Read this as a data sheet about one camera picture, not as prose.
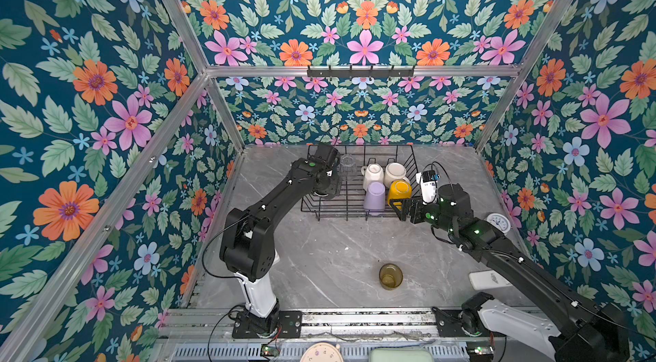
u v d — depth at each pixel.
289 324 0.74
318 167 0.63
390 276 0.82
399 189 0.90
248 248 0.47
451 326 0.73
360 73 0.93
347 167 1.02
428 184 0.68
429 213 0.65
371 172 0.93
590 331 0.38
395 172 0.99
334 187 0.80
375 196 0.87
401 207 0.68
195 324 0.75
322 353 0.68
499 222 0.91
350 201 0.99
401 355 0.67
